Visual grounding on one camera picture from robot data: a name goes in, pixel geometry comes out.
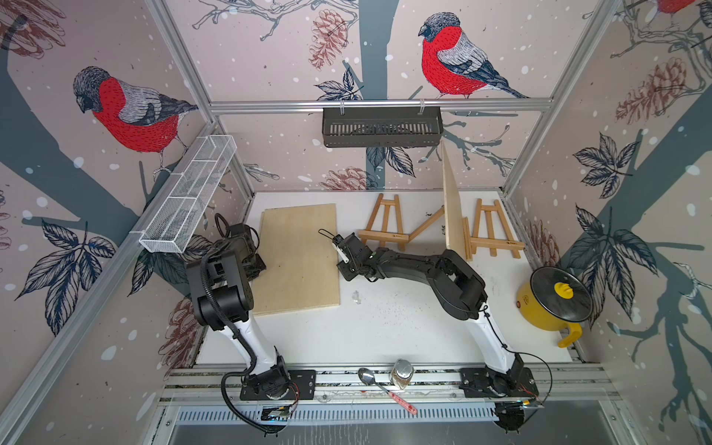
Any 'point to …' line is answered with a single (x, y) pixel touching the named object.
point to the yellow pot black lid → (553, 300)
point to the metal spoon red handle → (367, 377)
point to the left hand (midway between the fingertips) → (256, 269)
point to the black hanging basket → (382, 129)
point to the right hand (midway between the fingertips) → (346, 263)
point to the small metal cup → (401, 373)
